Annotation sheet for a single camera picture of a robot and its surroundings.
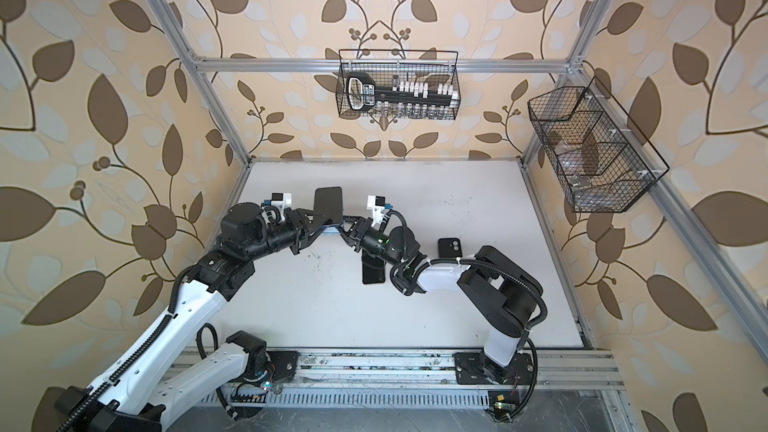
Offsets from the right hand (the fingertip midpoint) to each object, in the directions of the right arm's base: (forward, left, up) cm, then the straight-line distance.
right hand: (328, 222), depth 70 cm
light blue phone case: (-1, 0, -2) cm, 2 cm away
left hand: (-1, -1, +3) cm, 4 cm away
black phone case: (+7, -34, -28) cm, 44 cm away
